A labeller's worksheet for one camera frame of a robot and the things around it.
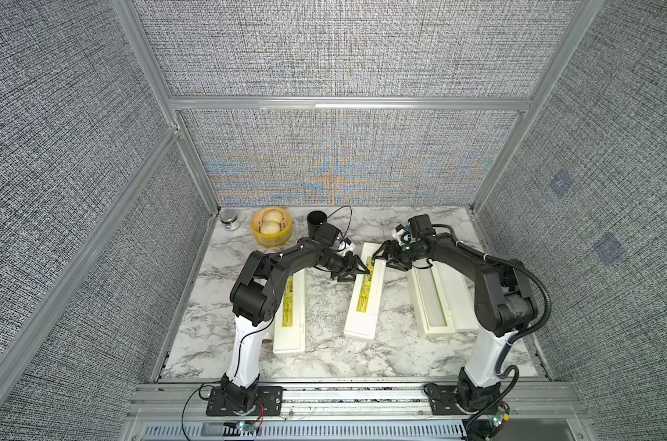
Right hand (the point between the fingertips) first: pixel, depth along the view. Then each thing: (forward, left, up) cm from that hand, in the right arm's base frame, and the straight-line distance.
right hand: (379, 252), depth 93 cm
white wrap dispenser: (-16, -19, -3) cm, 25 cm away
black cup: (+16, +22, -2) cm, 27 cm away
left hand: (-7, +4, -2) cm, 9 cm away
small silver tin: (+19, +56, -5) cm, 60 cm away
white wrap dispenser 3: (-24, +28, -1) cm, 37 cm away
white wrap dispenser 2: (-16, +6, -1) cm, 17 cm away
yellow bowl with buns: (+15, +39, -4) cm, 42 cm away
